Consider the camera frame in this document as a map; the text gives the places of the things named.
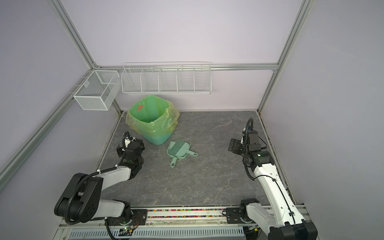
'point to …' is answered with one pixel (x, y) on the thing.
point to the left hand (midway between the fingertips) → (129, 142)
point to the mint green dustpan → (174, 158)
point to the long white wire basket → (185, 78)
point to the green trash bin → (158, 139)
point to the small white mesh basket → (98, 91)
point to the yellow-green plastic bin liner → (152, 114)
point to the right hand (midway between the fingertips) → (239, 145)
